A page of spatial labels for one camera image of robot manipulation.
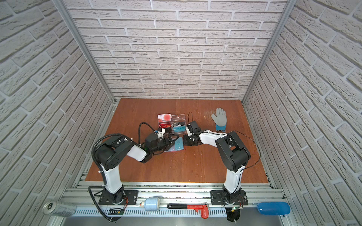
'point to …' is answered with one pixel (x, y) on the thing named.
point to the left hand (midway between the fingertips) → (178, 138)
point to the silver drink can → (59, 209)
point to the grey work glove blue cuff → (220, 119)
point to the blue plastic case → (274, 208)
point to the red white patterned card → (163, 117)
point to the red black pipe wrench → (204, 208)
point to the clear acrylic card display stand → (175, 123)
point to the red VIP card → (164, 125)
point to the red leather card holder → (172, 149)
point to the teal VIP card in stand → (179, 128)
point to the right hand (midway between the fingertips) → (183, 141)
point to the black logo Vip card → (181, 123)
